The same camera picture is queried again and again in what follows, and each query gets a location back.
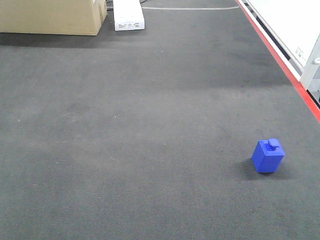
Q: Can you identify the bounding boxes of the white carton box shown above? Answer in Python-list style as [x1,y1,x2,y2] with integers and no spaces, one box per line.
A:
[112,0,146,32]

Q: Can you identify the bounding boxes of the brown cardboard box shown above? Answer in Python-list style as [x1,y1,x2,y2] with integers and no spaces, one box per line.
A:
[0,0,108,36]

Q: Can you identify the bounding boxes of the white metal post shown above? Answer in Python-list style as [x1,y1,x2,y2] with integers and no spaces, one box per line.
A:
[299,32,320,106]

